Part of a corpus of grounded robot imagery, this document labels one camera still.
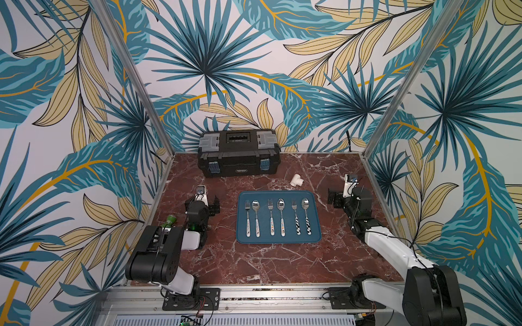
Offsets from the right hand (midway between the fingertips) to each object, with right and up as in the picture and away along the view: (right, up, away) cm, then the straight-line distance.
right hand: (342, 188), depth 87 cm
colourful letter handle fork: (-41, -10, +11) cm, 44 cm away
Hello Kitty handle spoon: (-25, -8, +8) cm, 28 cm away
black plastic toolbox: (-48, +16, +9) cm, 51 cm away
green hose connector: (-74, -14, +4) cm, 76 cm away
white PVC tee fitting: (-16, +2, +18) cm, 25 cm away
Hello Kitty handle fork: (-30, -10, +11) cm, 34 cm away
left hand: (-60, -5, +6) cm, 61 cm away
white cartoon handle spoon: (-37, -9, +8) cm, 39 cm away
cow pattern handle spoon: (-13, -9, +11) cm, 19 cm away
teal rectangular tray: (-27, -14, +6) cm, 31 cm away
